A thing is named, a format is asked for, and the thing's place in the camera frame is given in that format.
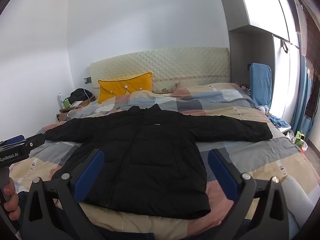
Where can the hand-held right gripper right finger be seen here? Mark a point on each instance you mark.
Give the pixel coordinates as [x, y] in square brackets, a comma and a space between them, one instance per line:
[222, 172]

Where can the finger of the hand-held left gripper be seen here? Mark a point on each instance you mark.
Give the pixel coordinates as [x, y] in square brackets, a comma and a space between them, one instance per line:
[15, 139]
[36, 140]

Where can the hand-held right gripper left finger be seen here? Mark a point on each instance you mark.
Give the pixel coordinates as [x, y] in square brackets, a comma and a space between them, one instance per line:
[90, 172]

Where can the black puffer jacket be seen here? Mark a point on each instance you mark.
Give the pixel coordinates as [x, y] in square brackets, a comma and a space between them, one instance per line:
[150, 155]

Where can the black clothes hanger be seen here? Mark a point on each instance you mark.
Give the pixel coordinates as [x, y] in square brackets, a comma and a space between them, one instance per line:
[285, 45]

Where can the person's left hand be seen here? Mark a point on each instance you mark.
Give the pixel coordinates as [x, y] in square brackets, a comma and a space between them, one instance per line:
[11, 205]

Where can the patchwork checked quilt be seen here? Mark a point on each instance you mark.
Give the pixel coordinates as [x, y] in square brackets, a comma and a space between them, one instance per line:
[250, 155]

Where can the wooden nightstand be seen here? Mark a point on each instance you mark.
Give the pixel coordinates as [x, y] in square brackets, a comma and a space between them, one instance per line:
[62, 116]

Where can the white bottle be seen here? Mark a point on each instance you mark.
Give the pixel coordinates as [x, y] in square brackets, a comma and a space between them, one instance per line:
[60, 101]

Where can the green box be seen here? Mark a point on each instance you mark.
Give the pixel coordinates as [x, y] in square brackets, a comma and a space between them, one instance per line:
[66, 103]

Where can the white tablet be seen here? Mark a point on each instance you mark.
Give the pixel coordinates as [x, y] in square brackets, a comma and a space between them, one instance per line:
[76, 103]

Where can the black bag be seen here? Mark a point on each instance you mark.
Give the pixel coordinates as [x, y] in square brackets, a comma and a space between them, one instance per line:
[80, 95]

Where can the blue crumpled cloth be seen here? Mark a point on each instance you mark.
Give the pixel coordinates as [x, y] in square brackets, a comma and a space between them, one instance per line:
[278, 122]

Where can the white bolster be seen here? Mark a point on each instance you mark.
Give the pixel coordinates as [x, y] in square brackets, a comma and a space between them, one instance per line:
[297, 195]

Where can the green packet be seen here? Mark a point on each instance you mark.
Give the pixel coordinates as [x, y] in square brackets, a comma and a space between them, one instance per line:
[299, 137]

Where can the yellow printed pillow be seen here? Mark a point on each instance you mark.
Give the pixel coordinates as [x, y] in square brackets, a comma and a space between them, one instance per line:
[120, 87]

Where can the blue towel on chair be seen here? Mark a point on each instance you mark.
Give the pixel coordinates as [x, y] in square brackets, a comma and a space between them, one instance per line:
[261, 85]

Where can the blue curtain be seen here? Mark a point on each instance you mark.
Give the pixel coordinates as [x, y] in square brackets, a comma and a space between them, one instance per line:
[301, 105]

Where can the cream floral pillow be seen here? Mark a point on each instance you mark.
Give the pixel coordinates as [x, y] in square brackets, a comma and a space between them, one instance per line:
[165, 85]

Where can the cream quilted headboard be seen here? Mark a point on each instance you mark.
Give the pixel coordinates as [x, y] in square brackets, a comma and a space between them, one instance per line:
[175, 65]

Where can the grey wardrobe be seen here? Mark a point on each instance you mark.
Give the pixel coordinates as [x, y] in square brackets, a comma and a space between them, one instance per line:
[250, 5]

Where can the dark wall socket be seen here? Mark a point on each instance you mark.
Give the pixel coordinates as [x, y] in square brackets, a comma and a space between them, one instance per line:
[87, 80]

